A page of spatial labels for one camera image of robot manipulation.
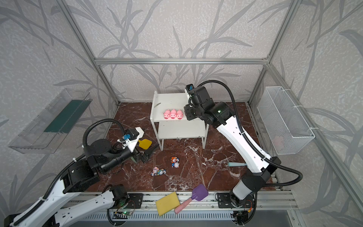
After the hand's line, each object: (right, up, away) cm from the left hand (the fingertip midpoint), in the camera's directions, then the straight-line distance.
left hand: (153, 133), depth 58 cm
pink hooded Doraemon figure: (-5, -26, +24) cm, 36 cm away
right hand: (+15, +13, +11) cm, 23 cm away
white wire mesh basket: (+58, 0, +2) cm, 58 cm away
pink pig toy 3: (+10, +8, +8) cm, 15 cm away
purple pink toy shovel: (+20, -35, +17) cm, 43 cm away
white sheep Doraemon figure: (+7, -23, +26) cm, 36 cm away
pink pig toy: (+4, +8, +9) cm, 12 cm away
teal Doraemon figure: (-2, -26, +24) cm, 36 cm away
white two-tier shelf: (+5, +6, +10) cm, 12 cm away
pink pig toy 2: (+7, +8, +9) cm, 14 cm away
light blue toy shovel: (+45, -24, +30) cm, 59 cm away
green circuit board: (-20, -44, +13) cm, 50 cm away
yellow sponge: (+4, -38, +14) cm, 41 cm away
